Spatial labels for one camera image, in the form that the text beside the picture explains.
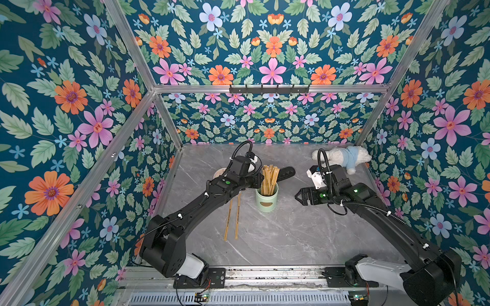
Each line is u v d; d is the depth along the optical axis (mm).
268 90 918
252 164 662
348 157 1014
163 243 419
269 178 841
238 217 907
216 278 738
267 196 805
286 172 1035
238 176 630
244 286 728
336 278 718
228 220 890
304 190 679
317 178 704
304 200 686
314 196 674
